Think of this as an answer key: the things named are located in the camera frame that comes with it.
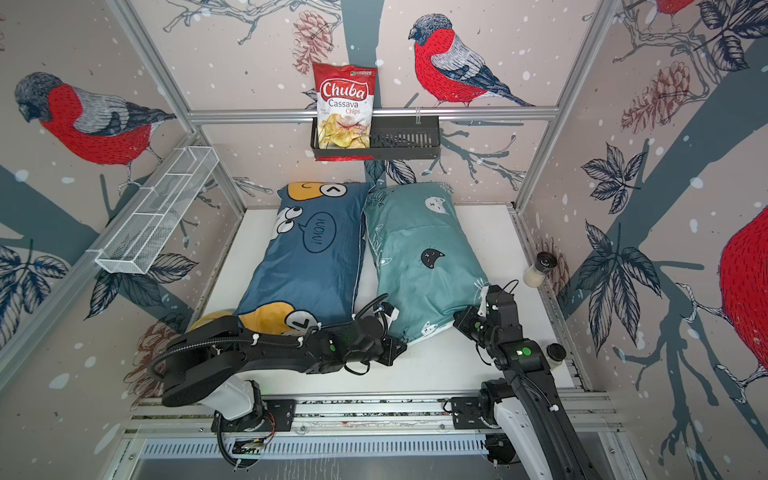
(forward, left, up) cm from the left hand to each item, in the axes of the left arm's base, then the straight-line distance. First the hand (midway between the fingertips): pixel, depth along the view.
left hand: (413, 347), depth 77 cm
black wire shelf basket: (+69, +5, +20) cm, 72 cm away
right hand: (+9, -11, +5) cm, 15 cm away
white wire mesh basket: (+28, +69, +24) cm, 78 cm away
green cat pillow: (+21, -4, +9) cm, 23 cm away
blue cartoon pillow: (+21, +31, +4) cm, 38 cm away
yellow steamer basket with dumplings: (+11, +60, -5) cm, 61 cm away
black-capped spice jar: (+24, -41, -3) cm, 47 cm away
